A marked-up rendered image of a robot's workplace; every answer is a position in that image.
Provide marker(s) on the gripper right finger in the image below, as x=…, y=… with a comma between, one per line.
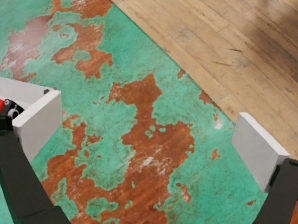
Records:
x=265, y=158

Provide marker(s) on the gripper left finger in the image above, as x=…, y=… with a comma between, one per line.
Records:
x=27, y=201

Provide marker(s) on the ball valve with red lever handle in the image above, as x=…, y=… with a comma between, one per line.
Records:
x=11, y=107

